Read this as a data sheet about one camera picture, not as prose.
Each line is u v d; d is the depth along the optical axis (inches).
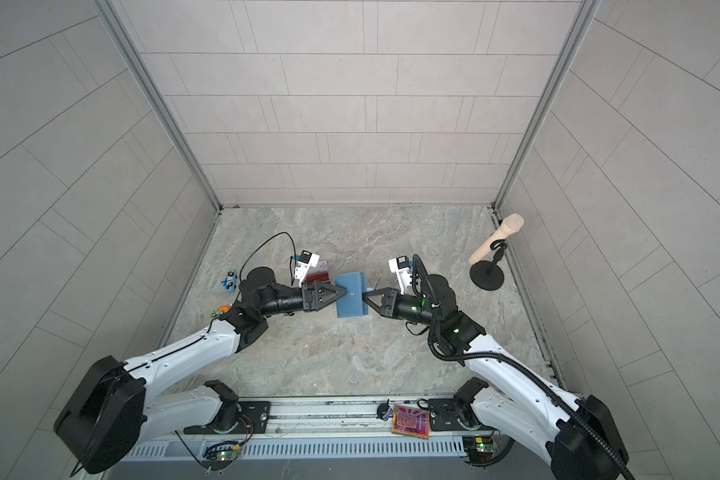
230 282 36.8
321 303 25.2
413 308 24.4
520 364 18.6
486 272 37.9
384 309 24.4
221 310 34.1
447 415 28.0
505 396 18.9
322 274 35.5
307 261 27.1
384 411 27.3
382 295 25.8
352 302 27.0
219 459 25.6
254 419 27.9
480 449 26.8
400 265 26.3
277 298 24.9
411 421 27.3
